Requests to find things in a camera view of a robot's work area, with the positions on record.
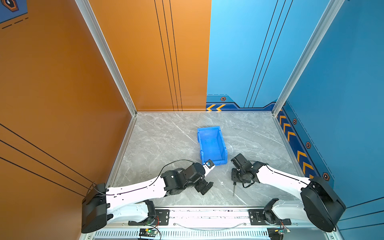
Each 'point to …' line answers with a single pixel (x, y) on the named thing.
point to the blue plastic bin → (212, 146)
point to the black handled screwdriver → (234, 183)
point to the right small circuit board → (282, 231)
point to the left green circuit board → (148, 232)
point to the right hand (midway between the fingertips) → (231, 178)
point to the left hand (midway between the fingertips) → (207, 175)
